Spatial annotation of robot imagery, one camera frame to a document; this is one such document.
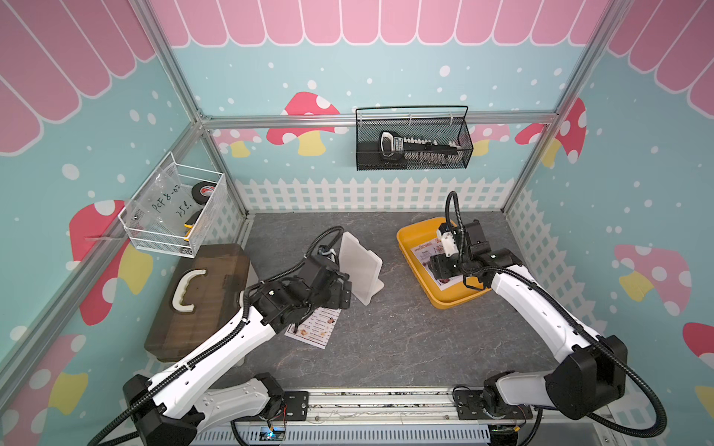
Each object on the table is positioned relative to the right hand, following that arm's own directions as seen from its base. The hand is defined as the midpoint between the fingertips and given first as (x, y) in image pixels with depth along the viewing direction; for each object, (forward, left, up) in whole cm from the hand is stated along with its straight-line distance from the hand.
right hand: (439, 263), depth 84 cm
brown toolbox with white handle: (-9, +70, -2) cm, 71 cm away
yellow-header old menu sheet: (-13, +39, -17) cm, 44 cm away
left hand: (-12, +31, +4) cm, 33 cm away
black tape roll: (+14, +69, +18) cm, 73 cm away
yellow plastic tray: (+22, +1, -11) cm, 25 cm away
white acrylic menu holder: (+1, +23, -3) cm, 24 cm away
